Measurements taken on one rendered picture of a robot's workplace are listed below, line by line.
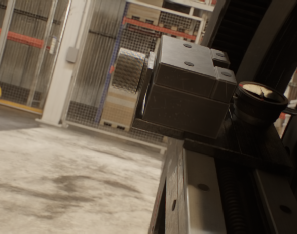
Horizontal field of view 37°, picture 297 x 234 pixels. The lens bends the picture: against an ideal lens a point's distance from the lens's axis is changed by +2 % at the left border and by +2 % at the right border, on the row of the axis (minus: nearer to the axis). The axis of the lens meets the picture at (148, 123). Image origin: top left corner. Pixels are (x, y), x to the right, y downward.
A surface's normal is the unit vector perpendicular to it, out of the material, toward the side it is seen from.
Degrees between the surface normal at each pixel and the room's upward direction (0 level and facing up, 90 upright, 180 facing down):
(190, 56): 25
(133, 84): 124
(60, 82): 90
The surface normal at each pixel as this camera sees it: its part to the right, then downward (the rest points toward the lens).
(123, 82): -0.09, 0.58
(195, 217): 0.26, -0.86
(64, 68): -0.04, 0.02
